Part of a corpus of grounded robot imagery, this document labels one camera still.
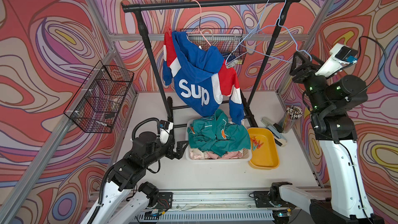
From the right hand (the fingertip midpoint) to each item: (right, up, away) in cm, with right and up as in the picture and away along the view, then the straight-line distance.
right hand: (298, 58), depth 52 cm
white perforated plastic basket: (-9, -43, +28) cm, 52 cm away
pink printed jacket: (-36, -41, +27) cm, 61 cm away
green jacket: (-24, -30, +28) cm, 48 cm away
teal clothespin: (-2, -41, +38) cm, 56 cm away
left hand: (-41, -31, +15) cm, 54 cm away
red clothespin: (+2, -40, +39) cm, 56 cm away
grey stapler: (+14, -32, +42) cm, 54 cm away
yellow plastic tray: (+5, -44, +39) cm, 59 cm away
